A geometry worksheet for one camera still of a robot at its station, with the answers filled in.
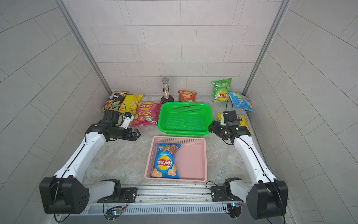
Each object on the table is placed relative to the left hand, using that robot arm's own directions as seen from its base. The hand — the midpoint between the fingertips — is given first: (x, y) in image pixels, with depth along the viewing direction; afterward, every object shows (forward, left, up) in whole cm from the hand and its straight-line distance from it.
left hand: (135, 131), depth 82 cm
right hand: (+1, -45, +3) cm, 45 cm away
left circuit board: (-38, +4, -11) cm, 40 cm away
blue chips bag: (-18, -19, -6) cm, 27 cm away
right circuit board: (-37, -54, -12) cm, 67 cm away
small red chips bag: (+35, -30, -5) cm, 46 cm away
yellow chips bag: (+26, +12, -6) cm, 29 cm away
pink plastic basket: (-13, -33, -9) cm, 37 cm away
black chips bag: (+29, +25, -6) cm, 38 cm away
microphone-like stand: (+32, -15, -4) cm, 36 cm away
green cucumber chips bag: (+38, -57, +1) cm, 69 cm away
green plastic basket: (+19, -30, -13) cm, 38 cm away
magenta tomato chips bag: (+16, -3, -4) cm, 17 cm away
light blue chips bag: (+26, -70, -1) cm, 74 cm away
